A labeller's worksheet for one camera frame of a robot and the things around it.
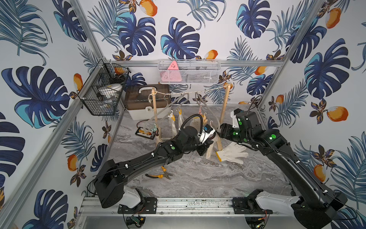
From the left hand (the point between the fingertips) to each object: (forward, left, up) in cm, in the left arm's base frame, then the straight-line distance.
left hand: (212, 138), depth 72 cm
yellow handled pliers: (-12, +25, -24) cm, 36 cm away
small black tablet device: (+16, +42, -23) cm, 51 cm away
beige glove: (-3, 0, -8) cm, 8 cm away
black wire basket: (+16, +66, +3) cm, 68 cm away
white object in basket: (+22, +57, +10) cm, 61 cm away
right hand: (+3, -3, +4) cm, 6 cm away
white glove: (+6, -17, -25) cm, 31 cm away
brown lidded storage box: (+31, +48, -7) cm, 57 cm away
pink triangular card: (+39, +25, +10) cm, 48 cm away
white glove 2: (+16, +17, -7) cm, 25 cm away
